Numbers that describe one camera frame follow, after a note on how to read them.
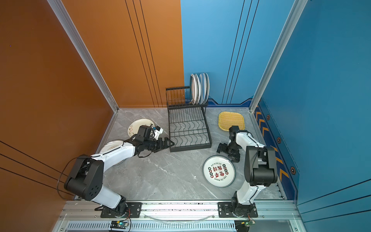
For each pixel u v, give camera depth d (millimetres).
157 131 828
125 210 713
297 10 704
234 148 756
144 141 713
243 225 698
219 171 869
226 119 1122
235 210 668
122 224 703
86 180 446
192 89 992
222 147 849
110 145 967
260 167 474
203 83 894
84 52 856
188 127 1056
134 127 1069
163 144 789
